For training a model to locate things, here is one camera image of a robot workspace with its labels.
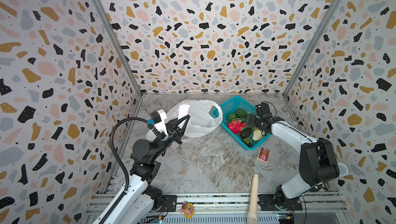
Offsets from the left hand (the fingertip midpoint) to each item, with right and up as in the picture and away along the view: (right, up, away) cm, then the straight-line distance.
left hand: (188, 116), depth 57 cm
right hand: (+34, -2, +36) cm, 50 cm away
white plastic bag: (+5, -2, +35) cm, 35 cm away
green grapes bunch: (+31, -16, +32) cm, 47 cm away
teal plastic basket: (+23, +5, +50) cm, 55 cm away
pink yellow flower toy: (-2, -43, +13) cm, 45 cm away
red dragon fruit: (+24, -8, +35) cm, 43 cm away
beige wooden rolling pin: (+27, -45, +11) cm, 54 cm away
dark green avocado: (+29, 0, +46) cm, 55 cm away
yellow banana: (+35, 0, +47) cm, 59 cm away
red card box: (+40, -24, +32) cm, 56 cm away
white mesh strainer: (+60, -20, +2) cm, 63 cm away
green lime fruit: (+23, -2, +46) cm, 51 cm away
